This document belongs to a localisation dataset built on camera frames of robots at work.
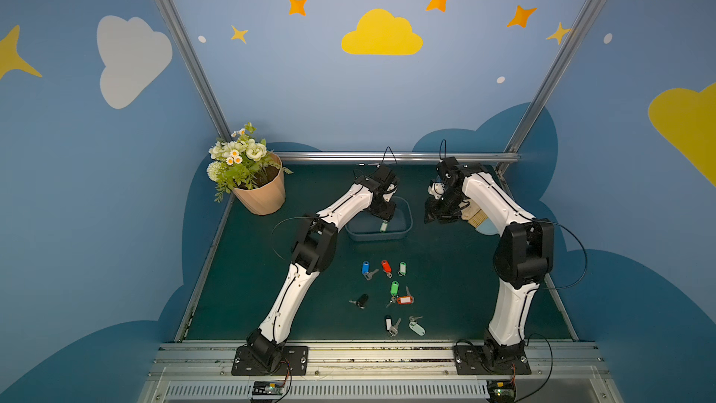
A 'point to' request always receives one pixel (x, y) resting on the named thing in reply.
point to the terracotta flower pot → (267, 199)
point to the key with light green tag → (403, 269)
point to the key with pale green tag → (415, 326)
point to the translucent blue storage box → (366, 226)
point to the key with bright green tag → (394, 292)
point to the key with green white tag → (384, 226)
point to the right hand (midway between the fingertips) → (435, 218)
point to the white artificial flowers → (240, 163)
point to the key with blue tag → (365, 270)
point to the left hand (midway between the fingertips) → (387, 209)
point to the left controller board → (268, 388)
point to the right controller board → (501, 391)
